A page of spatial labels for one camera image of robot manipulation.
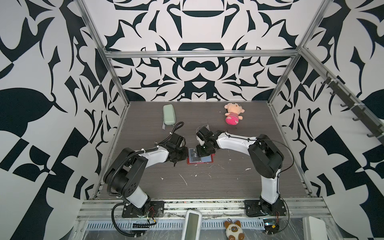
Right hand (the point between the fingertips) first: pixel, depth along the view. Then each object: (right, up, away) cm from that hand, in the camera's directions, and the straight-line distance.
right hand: (199, 153), depth 92 cm
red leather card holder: (-4, -2, -1) cm, 4 cm away
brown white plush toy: (+14, -28, -25) cm, 40 cm away
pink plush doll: (+25, +27, +16) cm, 40 cm away
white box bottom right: (+51, -29, -22) cm, 63 cm away
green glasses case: (-21, +23, +16) cm, 35 cm away
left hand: (-6, 0, 0) cm, 6 cm away
